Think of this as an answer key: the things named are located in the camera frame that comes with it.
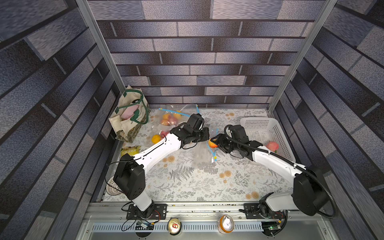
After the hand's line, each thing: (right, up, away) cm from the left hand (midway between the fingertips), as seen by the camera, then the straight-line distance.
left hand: (212, 134), depth 79 cm
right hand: (0, -4, +5) cm, 6 cm away
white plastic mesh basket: (+40, +1, +27) cm, 49 cm away
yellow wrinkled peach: (-31, +7, +25) cm, 40 cm away
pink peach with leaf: (-25, +8, +25) cm, 37 cm away
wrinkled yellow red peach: (0, -6, +2) cm, 6 cm away
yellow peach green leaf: (-22, +12, +27) cm, 37 cm away
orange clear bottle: (+3, -36, -18) cm, 41 cm away
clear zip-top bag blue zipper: (-16, +17, +38) cm, 45 cm away
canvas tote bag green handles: (-51, +11, +15) cm, 54 cm away
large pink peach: (+39, -8, +11) cm, 42 cm away
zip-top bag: (-3, -15, +16) cm, 23 cm away
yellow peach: (-31, +11, +29) cm, 44 cm away
